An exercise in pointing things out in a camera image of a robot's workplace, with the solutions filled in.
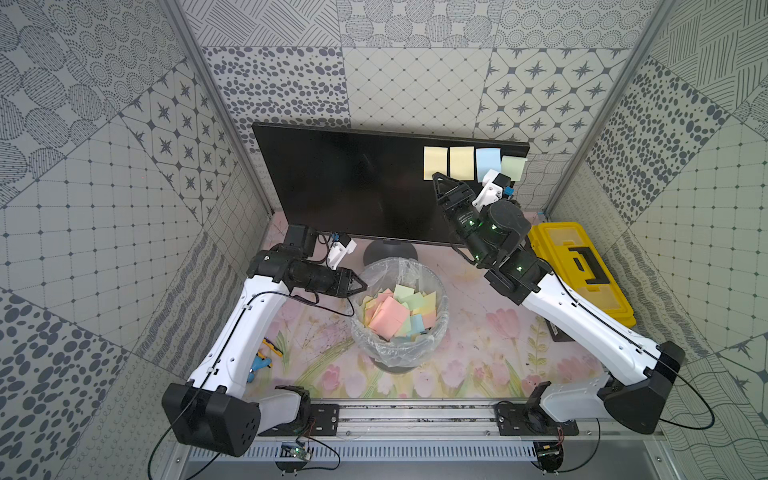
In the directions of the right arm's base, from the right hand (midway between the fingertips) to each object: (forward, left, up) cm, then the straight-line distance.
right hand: (429, 182), depth 62 cm
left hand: (-11, +17, -22) cm, 30 cm away
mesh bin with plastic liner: (-29, +6, -20) cm, 36 cm away
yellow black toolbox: (+6, -45, -31) cm, 55 cm away
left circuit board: (-45, +32, -47) cm, 72 cm away
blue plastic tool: (-24, +45, -44) cm, 68 cm away
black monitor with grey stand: (+28, +15, -24) cm, 39 cm away
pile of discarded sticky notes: (-17, +5, -27) cm, 32 cm away
